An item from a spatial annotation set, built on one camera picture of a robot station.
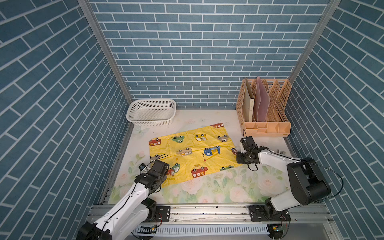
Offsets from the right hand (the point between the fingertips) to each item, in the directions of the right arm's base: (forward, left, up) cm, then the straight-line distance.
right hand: (239, 159), depth 94 cm
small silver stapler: (+6, -27, +3) cm, 28 cm away
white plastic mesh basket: (+35, +67, +2) cm, 76 cm away
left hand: (-16, +44, +2) cm, 47 cm away
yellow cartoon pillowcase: (+2, +29, +1) cm, 29 cm away
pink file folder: (+25, -10, +27) cm, 38 cm away
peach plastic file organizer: (+25, -27, +9) cm, 38 cm away
